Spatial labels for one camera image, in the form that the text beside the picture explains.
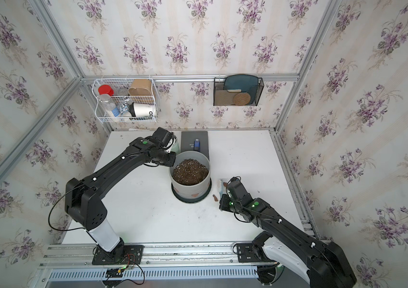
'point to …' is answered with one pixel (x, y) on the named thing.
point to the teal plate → (248, 84)
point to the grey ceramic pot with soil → (191, 175)
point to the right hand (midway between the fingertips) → (221, 201)
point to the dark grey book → (187, 141)
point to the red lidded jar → (105, 89)
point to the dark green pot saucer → (193, 200)
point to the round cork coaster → (241, 99)
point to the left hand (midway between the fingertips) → (176, 163)
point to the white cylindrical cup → (142, 109)
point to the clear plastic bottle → (107, 104)
